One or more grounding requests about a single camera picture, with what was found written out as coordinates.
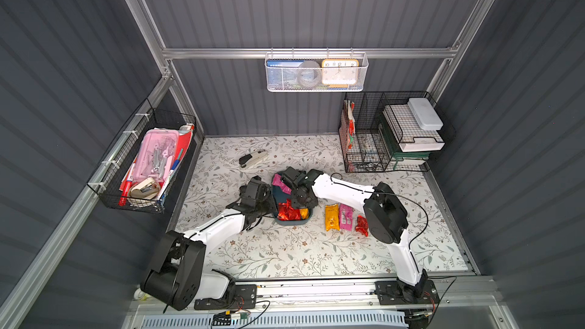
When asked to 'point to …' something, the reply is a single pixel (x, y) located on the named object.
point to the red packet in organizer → (352, 124)
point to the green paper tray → (401, 155)
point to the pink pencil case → (156, 154)
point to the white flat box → (425, 114)
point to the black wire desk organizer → (374, 142)
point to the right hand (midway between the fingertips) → (302, 201)
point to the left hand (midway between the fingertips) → (276, 202)
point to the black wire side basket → (113, 180)
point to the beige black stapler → (254, 158)
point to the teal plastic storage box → (279, 196)
